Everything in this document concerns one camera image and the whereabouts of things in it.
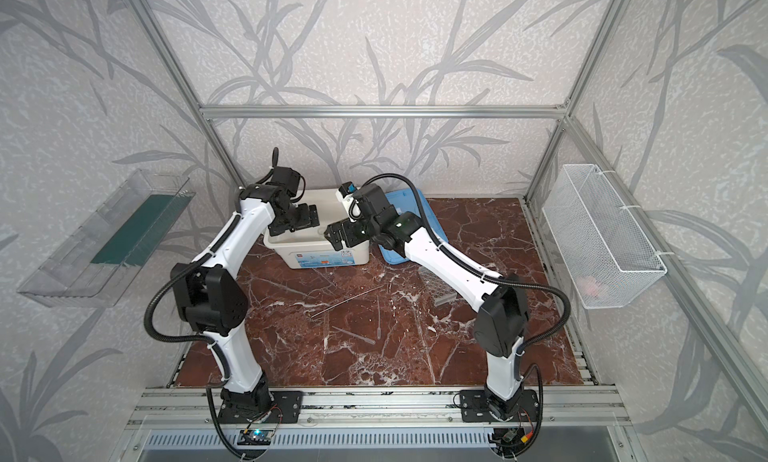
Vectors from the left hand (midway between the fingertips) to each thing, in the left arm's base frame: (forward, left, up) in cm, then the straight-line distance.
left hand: (307, 213), depth 90 cm
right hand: (-8, -13, +8) cm, 18 cm away
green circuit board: (-54, +5, -20) cm, 58 cm away
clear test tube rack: (-17, -41, -18) cm, 48 cm away
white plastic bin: (-10, -2, -4) cm, 11 cm away
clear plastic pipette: (-32, -21, -19) cm, 43 cm away
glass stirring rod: (-28, -23, -18) cm, 40 cm away
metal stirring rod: (-14, -22, -20) cm, 33 cm away
